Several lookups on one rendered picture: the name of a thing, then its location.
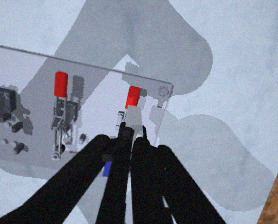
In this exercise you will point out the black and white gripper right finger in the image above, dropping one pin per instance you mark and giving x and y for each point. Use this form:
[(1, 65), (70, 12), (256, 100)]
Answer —
[(186, 201)]

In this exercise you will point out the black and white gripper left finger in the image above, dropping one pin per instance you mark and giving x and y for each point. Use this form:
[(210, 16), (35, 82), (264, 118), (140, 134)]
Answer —
[(55, 200)]

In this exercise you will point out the grey toggle clamp with red handle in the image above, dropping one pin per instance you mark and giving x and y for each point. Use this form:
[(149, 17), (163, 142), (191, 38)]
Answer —
[(7, 100)]

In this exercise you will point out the grey fixture plate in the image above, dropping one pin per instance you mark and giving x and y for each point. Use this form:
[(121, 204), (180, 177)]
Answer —
[(100, 93)]

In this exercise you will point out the blue rectangular plate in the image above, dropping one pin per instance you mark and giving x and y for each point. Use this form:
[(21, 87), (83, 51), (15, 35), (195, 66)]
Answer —
[(106, 169)]

